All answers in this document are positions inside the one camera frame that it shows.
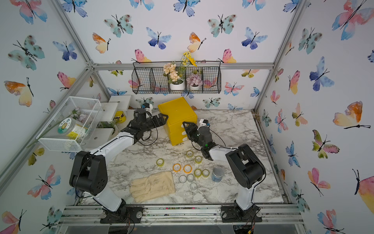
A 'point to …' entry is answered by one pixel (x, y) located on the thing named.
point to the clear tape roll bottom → (193, 185)
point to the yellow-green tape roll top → (189, 154)
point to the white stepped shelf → (115, 109)
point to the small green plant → (111, 125)
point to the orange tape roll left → (177, 167)
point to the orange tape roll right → (187, 168)
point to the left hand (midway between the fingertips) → (165, 116)
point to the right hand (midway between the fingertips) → (183, 123)
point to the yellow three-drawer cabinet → (178, 111)
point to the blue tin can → (217, 174)
